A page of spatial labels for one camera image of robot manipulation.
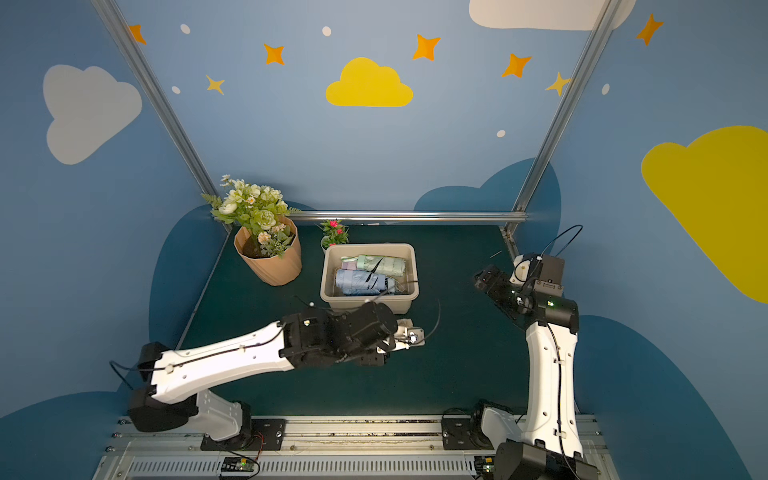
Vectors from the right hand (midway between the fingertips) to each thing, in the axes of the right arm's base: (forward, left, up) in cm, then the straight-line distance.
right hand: (489, 283), depth 75 cm
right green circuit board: (-36, 0, -27) cm, 45 cm away
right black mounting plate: (-29, +7, -24) cm, 38 cm away
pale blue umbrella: (+7, +34, -13) cm, 37 cm away
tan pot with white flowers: (+17, +65, -5) cm, 68 cm away
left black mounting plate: (-34, +55, -23) cm, 69 cm away
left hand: (-14, +25, +1) cm, 28 cm away
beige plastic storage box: (+11, +21, -20) cm, 31 cm away
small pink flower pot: (+25, +46, -11) cm, 53 cm away
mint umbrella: (+14, +29, -13) cm, 34 cm away
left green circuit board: (-40, +60, -25) cm, 77 cm away
